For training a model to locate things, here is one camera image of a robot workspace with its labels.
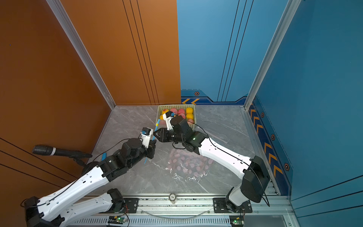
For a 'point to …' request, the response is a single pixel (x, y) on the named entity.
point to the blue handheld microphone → (104, 156)
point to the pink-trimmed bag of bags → (188, 166)
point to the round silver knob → (172, 197)
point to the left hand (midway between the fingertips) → (157, 139)
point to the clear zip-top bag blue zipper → (156, 126)
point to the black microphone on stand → (51, 151)
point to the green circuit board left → (116, 220)
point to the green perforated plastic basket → (187, 111)
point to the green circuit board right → (237, 221)
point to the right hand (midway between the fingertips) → (156, 133)
